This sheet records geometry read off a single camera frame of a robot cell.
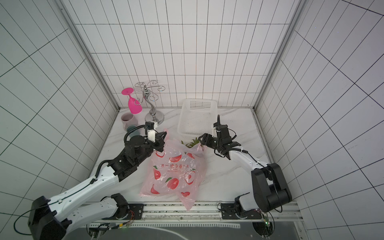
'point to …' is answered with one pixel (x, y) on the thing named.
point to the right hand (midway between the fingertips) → (203, 136)
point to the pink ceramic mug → (128, 119)
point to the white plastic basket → (196, 118)
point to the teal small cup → (136, 132)
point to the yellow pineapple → (191, 144)
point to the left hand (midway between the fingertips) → (165, 135)
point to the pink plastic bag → (179, 169)
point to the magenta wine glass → (134, 105)
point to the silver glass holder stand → (146, 89)
